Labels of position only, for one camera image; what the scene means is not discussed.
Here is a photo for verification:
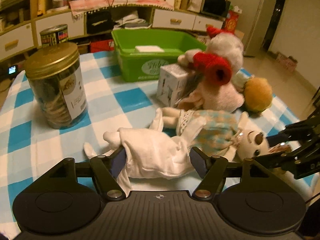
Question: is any rabbit doll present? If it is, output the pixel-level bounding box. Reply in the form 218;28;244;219
150;107;291;163

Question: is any white cloth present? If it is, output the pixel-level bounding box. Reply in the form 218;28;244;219
83;127;201;196

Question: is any hamburger plush toy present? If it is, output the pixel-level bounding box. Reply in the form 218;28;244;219
231;72;273;114

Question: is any white santa hat plush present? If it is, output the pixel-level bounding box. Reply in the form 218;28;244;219
177;25;244;86

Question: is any pink fluffy plush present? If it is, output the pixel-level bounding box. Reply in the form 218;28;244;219
176;79;245;113

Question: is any blue white checkered mat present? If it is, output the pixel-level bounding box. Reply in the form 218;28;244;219
0;51;320;240

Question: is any white cardboard box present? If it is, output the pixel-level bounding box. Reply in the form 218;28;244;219
156;63;196;107

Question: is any gold lid clear jar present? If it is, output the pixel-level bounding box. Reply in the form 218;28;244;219
24;42;87;129

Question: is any green plastic bin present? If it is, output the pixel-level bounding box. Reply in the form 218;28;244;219
111;29;206;82

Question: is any red box under cabinet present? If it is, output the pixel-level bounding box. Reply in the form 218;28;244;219
90;39;114;53

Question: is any small lit device screen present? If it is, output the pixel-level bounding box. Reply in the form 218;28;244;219
8;64;18;75

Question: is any printed tin can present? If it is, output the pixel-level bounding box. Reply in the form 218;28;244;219
40;24;68;48

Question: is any wooden tv cabinet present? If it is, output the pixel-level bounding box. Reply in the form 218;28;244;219
0;3;226;61

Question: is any red gift box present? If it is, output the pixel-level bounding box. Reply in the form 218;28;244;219
222;10;239;33

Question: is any black bag in cabinet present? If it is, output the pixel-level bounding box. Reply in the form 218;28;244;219
86;11;114;34

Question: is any pink table runner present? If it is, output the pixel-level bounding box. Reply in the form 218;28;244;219
69;0;174;17

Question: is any black microwave oven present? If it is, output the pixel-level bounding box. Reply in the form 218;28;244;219
187;0;231;18

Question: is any grey refrigerator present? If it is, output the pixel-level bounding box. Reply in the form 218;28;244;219
231;0;276;57

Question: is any wooden shelf unit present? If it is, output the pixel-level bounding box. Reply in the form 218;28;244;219
0;0;41;30

